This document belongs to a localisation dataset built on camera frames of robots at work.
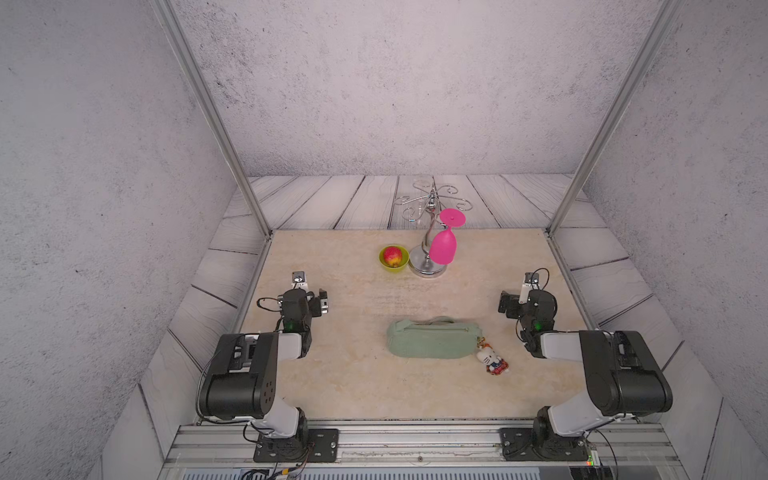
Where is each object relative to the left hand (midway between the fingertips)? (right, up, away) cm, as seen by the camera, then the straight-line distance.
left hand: (309, 290), depth 95 cm
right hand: (+67, 0, 0) cm, 67 cm away
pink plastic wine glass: (+41, +14, -6) cm, 44 cm away
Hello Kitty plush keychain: (+52, -17, -11) cm, 56 cm away
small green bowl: (+31, +10, +13) cm, 35 cm away
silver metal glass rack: (+38, +26, -3) cm, 46 cm away
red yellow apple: (+26, +10, +11) cm, 30 cm away
